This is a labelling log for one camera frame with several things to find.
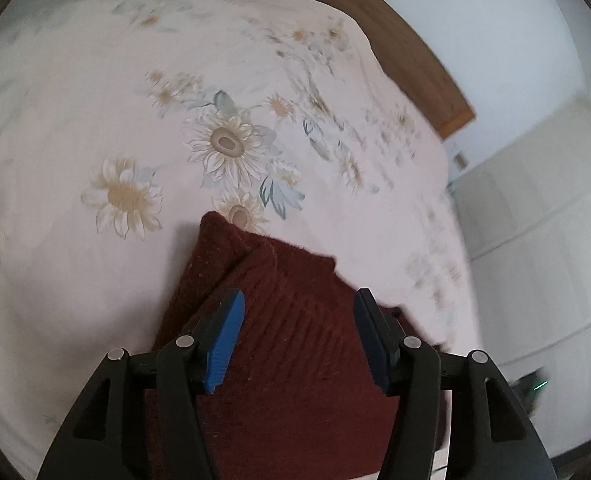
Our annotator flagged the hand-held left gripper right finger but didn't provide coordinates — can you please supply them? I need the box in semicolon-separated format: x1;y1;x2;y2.
354;287;559;480

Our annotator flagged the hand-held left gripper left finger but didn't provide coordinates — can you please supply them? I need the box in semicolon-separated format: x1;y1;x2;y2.
36;289;246;480

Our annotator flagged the dark red knitted sweater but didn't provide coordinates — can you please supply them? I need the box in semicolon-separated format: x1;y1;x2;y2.
143;211;451;480

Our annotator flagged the white wardrobe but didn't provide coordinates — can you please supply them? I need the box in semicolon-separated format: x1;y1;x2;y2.
448;102;591;461

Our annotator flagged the wooden headboard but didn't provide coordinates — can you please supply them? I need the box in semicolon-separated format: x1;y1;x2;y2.
240;0;476;138

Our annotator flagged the floral cream blanket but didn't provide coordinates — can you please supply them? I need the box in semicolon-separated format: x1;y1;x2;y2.
0;0;476;480

